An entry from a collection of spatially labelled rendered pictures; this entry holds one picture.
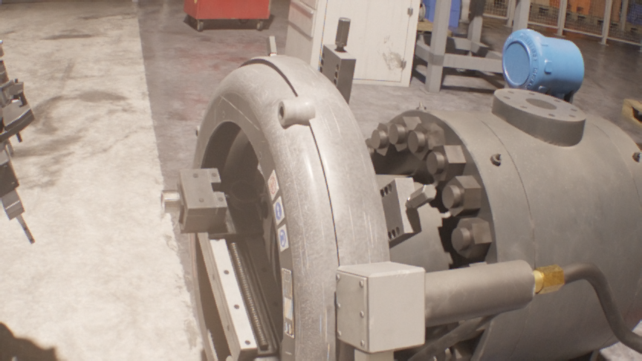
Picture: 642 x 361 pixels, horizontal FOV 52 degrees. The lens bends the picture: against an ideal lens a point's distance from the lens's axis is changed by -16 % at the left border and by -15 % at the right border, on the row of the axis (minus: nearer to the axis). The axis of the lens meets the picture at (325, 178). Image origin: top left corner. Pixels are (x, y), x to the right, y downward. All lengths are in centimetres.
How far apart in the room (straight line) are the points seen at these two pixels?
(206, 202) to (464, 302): 56
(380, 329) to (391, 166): 68
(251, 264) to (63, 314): 104
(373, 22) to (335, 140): 411
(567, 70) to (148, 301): 146
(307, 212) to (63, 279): 157
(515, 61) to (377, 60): 352
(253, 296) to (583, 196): 65
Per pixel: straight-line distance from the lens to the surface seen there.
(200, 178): 141
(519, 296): 107
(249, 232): 143
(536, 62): 171
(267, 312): 135
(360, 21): 514
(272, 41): 154
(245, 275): 139
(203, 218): 139
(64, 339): 220
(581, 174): 145
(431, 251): 133
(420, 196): 99
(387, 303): 94
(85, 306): 236
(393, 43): 526
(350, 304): 97
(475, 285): 102
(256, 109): 118
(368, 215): 104
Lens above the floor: 126
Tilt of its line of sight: 21 degrees down
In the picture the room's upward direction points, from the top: 7 degrees clockwise
